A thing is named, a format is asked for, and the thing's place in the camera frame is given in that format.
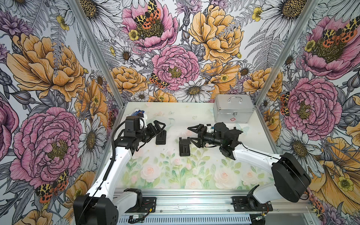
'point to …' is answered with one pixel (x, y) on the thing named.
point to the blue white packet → (137, 111)
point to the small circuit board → (136, 218)
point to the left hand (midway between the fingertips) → (161, 132)
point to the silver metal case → (233, 108)
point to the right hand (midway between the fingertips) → (187, 135)
